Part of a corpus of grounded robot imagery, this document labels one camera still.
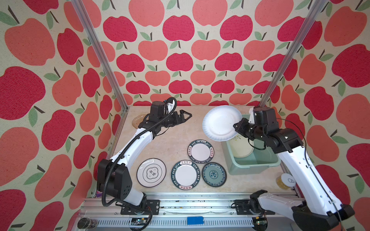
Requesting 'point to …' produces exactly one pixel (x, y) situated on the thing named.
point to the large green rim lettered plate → (185, 174)
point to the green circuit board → (137, 221)
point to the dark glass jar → (85, 223)
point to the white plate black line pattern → (151, 173)
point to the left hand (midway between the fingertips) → (188, 120)
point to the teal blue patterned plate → (214, 174)
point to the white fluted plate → (218, 122)
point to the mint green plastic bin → (259, 162)
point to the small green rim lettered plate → (200, 151)
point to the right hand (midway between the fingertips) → (234, 127)
